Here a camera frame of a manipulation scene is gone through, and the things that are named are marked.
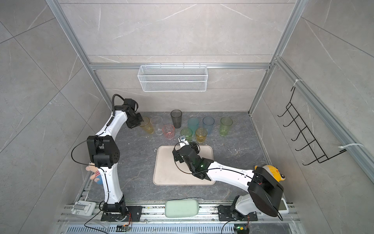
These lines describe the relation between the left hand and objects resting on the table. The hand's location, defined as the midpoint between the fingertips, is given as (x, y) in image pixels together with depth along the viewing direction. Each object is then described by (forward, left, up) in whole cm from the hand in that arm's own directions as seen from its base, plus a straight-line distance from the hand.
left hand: (142, 120), depth 98 cm
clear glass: (+7, -8, -9) cm, 14 cm away
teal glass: (0, -35, -5) cm, 36 cm away
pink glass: (-3, -17, -9) cm, 20 cm away
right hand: (-23, -28, +3) cm, 37 cm away
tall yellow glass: (-3, -3, -2) cm, 5 cm away
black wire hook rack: (-23, -87, +18) cm, 92 cm away
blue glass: (-2, -45, -2) cm, 46 cm away
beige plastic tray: (-31, -18, -14) cm, 39 cm away
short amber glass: (-5, -41, -11) cm, 43 cm away
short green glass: (-5, -31, -9) cm, 33 cm away
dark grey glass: (+6, -23, -2) cm, 24 cm away
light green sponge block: (-52, -27, -10) cm, 59 cm away
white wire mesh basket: (+25, -22, +17) cm, 37 cm away
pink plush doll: (-35, +21, -7) cm, 42 cm away
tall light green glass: (-5, -57, -1) cm, 57 cm away
